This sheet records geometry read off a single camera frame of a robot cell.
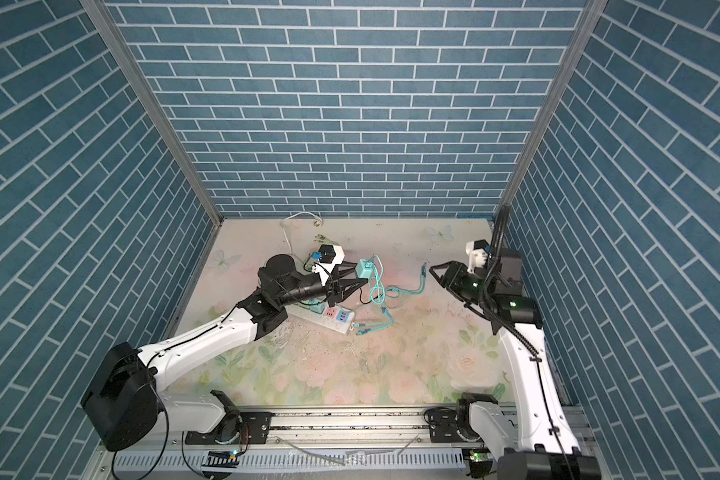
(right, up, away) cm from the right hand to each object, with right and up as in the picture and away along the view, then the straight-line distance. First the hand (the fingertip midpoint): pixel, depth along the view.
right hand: (432, 268), depth 73 cm
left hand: (-17, -2, -3) cm, 17 cm away
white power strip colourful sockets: (-27, -17, +18) cm, 36 cm away
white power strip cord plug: (-37, +14, +45) cm, 60 cm away
